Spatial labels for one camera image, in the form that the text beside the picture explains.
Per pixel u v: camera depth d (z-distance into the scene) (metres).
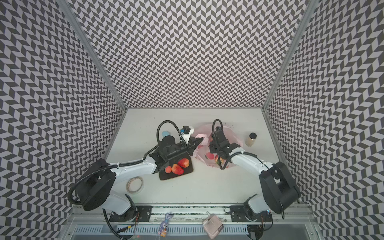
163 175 0.83
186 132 0.65
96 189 0.42
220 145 0.67
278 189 0.43
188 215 0.74
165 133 1.02
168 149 0.62
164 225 0.68
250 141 0.91
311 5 0.67
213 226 0.66
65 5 0.71
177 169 0.83
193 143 0.70
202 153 0.93
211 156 0.94
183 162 0.84
